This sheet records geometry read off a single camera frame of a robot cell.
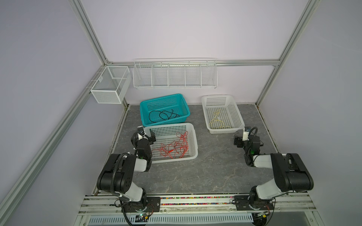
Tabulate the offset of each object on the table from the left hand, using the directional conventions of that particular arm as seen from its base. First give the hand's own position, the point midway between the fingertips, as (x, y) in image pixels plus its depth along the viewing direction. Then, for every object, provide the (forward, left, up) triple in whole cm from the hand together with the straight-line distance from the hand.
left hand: (144, 132), depth 90 cm
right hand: (-4, -66, -5) cm, 66 cm away
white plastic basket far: (+21, -58, -12) cm, 63 cm away
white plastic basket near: (+3, -14, -9) cm, 17 cm away
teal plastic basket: (+29, -15, -11) cm, 35 cm away
